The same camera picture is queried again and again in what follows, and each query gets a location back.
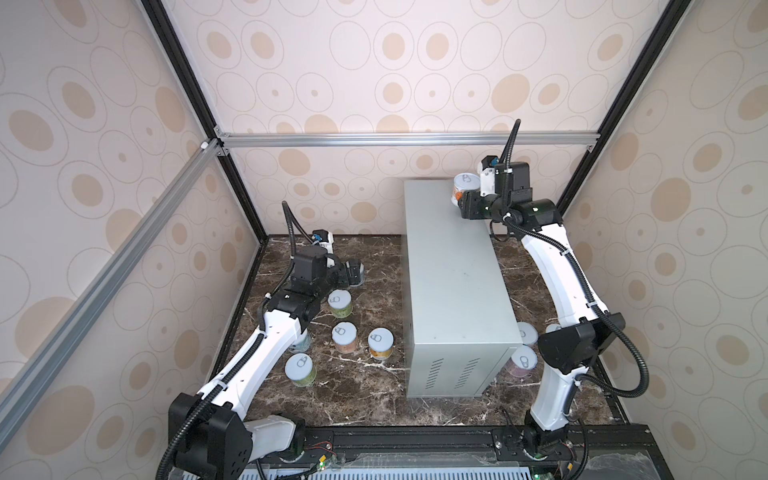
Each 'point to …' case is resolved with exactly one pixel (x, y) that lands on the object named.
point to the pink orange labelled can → (344, 335)
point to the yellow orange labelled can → (380, 343)
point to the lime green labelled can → (300, 369)
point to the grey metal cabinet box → (465, 309)
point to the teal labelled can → (302, 345)
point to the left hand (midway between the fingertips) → (353, 256)
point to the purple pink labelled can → (522, 362)
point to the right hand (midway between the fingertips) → (470, 197)
